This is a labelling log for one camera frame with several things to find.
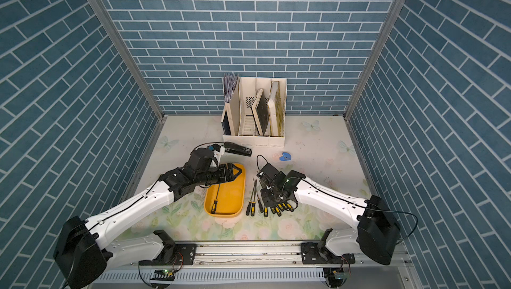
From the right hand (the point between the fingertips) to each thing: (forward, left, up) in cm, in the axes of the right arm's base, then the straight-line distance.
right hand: (267, 200), depth 80 cm
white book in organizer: (+37, +1, +17) cm, 41 cm away
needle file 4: (+1, +3, -7) cm, 8 cm away
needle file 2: (+1, +8, -7) cm, 11 cm away
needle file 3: (+1, +6, -7) cm, 10 cm away
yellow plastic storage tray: (+3, +17, -8) cm, 19 cm away
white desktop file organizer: (+43, +17, -6) cm, 47 cm away
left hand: (+6, +11, +9) cm, 16 cm away
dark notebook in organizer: (+34, +23, +7) cm, 42 cm away
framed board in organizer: (+40, +6, +12) cm, 42 cm away
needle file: (-1, +23, -6) cm, 24 cm away
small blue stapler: (+26, -7, -6) cm, 28 cm away
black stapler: (+27, +19, -3) cm, 33 cm away
